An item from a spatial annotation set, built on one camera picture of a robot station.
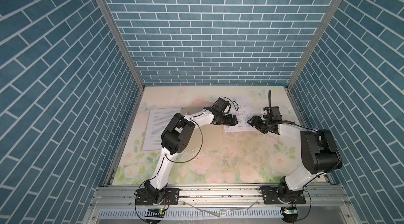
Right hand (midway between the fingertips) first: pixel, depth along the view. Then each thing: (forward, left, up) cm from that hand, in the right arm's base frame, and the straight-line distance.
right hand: (250, 121), depth 97 cm
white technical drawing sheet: (+14, +6, -4) cm, 16 cm away
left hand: (-1, +11, -1) cm, 11 cm away
